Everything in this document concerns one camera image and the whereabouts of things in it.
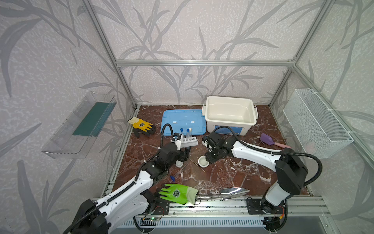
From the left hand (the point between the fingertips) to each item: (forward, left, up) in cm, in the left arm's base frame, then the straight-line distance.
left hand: (187, 141), depth 80 cm
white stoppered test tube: (+9, -2, -6) cm, 11 cm away
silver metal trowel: (-23, -22, -16) cm, 35 cm away
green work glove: (-23, +3, -14) cm, 28 cm away
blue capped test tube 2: (+9, 0, -6) cm, 11 cm away
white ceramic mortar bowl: (-6, -9, -14) cm, 18 cm away
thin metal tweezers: (-8, -6, -14) cm, 17 cm away
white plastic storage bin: (+32, -38, -13) cm, 52 cm away
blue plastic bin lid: (+30, +4, -18) cm, 35 cm away
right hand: (-2, -13, -9) cm, 16 cm away
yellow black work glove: (+20, +35, -15) cm, 43 cm away
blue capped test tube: (-2, +2, +11) cm, 11 cm away
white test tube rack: (+7, -1, -12) cm, 14 cm away
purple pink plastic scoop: (+10, -56, -16) cm, 59 cm away
